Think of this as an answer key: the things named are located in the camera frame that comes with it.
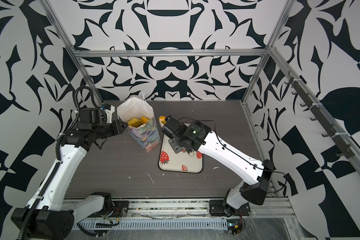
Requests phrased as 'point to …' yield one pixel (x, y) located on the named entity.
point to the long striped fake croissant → (144, 119)
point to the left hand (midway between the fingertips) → (125, 122)
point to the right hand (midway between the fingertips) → (178, 140)
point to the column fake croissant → (134, 121)
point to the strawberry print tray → (181, 162)
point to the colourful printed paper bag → (138, 114)
